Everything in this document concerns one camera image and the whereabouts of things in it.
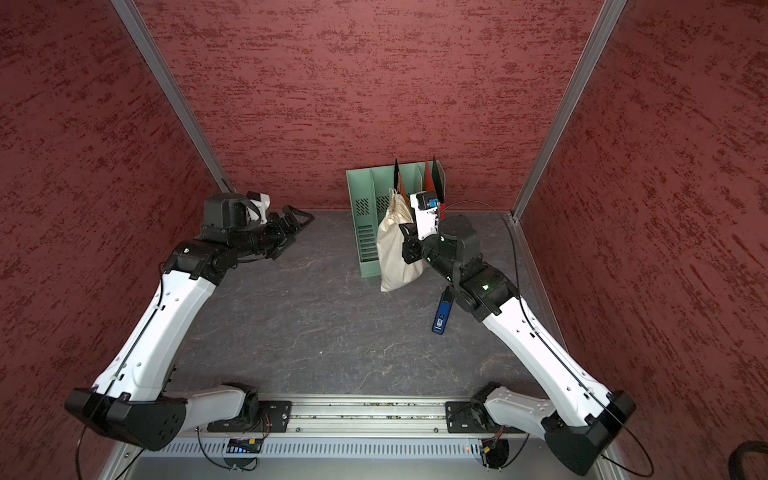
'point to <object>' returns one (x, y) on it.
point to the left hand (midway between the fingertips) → (304, 233)
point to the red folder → (429, 181)
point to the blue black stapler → (443, 311)
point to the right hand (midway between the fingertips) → (400, 229)
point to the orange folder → (403, 192)
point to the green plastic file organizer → (370, 191)
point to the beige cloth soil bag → (395, 273)
